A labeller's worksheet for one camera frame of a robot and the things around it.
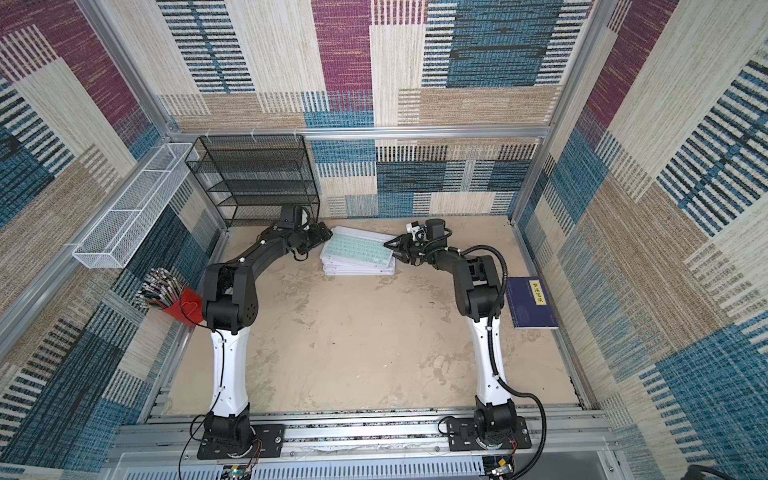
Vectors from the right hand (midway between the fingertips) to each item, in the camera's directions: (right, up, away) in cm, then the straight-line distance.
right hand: (390, 248), depth 105 cm
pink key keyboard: (-21, -5, 0) cm, 21 cm away
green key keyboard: (-12, +1, +4) cm, 12 cm away
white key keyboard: (-12, +1, +4) cm, 13 cm away
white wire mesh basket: (-66, +7, -29) cm, 72 cm away
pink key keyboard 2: (-16, -8, +1) cm, 18 cm away
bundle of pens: (-62, -11, -24) cm, 67 cm away
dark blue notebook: (+44, -18, -8) cm, 49 cm away
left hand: (-22, +4, +2) cm, 23 cm away
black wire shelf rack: (-49, +26, +4) cm, 55 cm away
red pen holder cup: (-58, -17, -18) cm, 63 cm away
